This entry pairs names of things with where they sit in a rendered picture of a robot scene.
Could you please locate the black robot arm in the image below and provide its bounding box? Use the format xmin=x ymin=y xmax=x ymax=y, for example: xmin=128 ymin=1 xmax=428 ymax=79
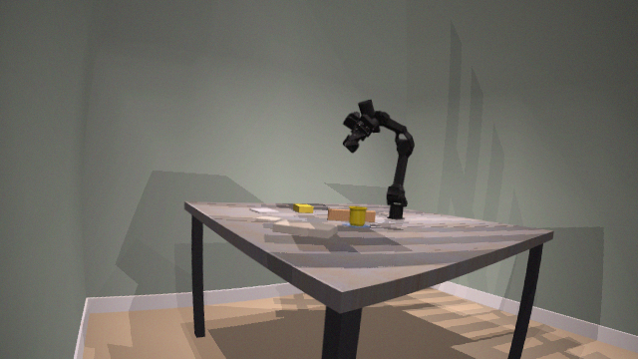
xmin=344 ymin=100 xmax=415 ymax=220

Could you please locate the tan wooden bar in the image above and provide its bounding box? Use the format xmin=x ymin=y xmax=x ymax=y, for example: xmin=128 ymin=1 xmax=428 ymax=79
xmin=328 ymin=208 xmax=376 ymax=222

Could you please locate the yellow cup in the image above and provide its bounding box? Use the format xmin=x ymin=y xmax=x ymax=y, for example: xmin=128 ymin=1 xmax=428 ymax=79
xmin=349 ymin=206 xmax=366 ymax=226

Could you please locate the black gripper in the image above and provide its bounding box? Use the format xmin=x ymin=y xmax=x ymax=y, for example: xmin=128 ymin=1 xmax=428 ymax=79
xmin=343 ymin=115 xmax=376 ymax=153

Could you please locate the yellow rectangular block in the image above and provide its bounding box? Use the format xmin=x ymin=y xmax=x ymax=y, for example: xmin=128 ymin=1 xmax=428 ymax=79
xmin=293 ymin=203 xmax=314 ymax=213

